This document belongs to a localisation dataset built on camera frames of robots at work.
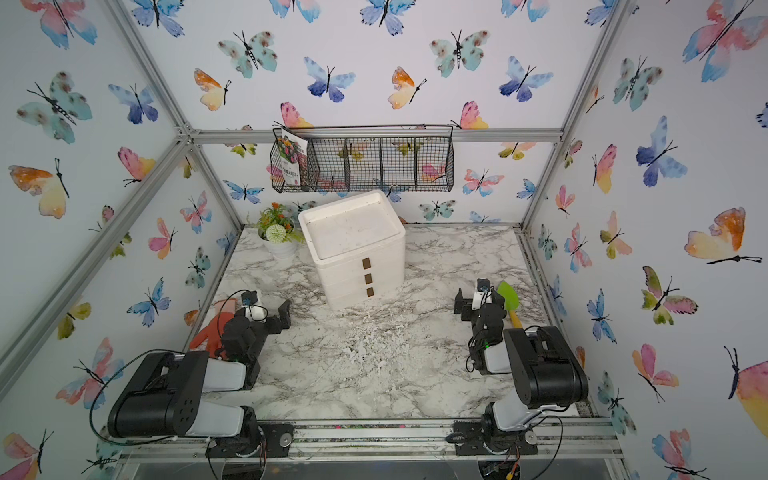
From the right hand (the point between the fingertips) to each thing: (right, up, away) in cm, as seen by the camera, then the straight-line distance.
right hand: (482, 288), depth 91 cm
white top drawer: (-28, +8, -6) cm, 29 cm away
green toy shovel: (+12, -5, +7) cm, 15 cm away
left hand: (-62, -3, -1) cm, 62 cm away
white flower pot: (-67, +11, +18) cm, 71 cm away
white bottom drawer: (-39, -2, 0) cm, 39 cm away
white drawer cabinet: (-36, +12, -8) cm, 39 cm away
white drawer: (-37, +3, -3) cm, 37 cm away
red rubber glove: (-81, -14, 0) cm, 83 cm away
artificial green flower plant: (-66, +20, +10) cm, 70 cm away
